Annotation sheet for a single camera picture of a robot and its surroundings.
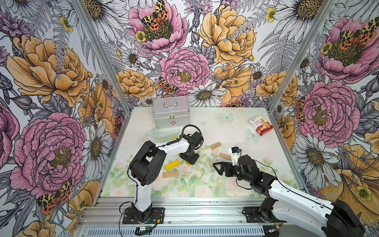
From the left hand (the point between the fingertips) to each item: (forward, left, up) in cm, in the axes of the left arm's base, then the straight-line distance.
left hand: (188, 163), depth 92 cm
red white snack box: (+27, -52, +3) cm, 58 cm away
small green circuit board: (-33, +21, -2) cm, 39 cm away
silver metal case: (+32, +13, +11) cm, 37 cm away
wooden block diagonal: (+4, -23, +1) cm, 23 cm away
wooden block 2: (+14, -19, -2) cm, 23 cm away
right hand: (-8, -17, +9) cm, 20 cm away
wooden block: (-6, +11, 0) cm, 12 cm away
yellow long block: (-1, +10, -1) cm, 10 cm away
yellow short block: (-1, 0, +1) cm, 2 cm away
